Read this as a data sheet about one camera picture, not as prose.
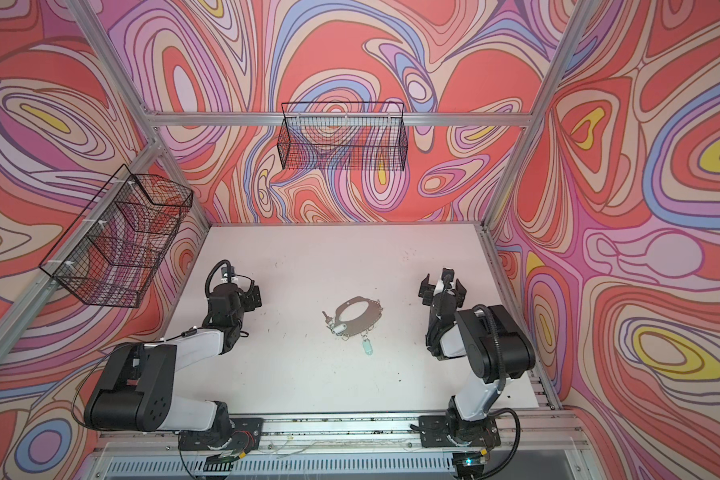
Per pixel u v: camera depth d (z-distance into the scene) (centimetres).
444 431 73
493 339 46
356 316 94
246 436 72
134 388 43
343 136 97
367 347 88
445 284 78
